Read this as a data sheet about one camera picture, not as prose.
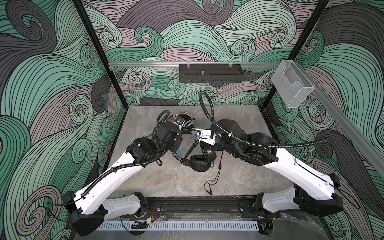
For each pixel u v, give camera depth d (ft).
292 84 2.60
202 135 1.62
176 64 3.06
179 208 2.44
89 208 1.20
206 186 2.26
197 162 2.00
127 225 2.29
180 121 1.88
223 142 1.37
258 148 1.24
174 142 1.94
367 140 1.76
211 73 3.13
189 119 3.40
